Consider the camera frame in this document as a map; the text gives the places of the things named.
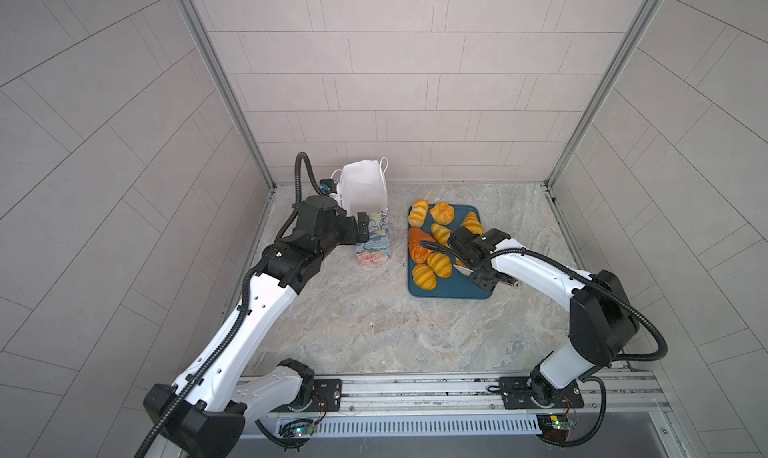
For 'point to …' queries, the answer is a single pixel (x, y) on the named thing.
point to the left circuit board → (306, 430)
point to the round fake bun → (443, 213)
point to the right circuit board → (554, 427)
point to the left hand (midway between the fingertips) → (358, 213)
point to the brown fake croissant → (418, 252)
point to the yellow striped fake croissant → (472, 222)
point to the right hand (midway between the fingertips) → (490, 277)
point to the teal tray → (457, 285)
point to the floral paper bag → (363, 188)
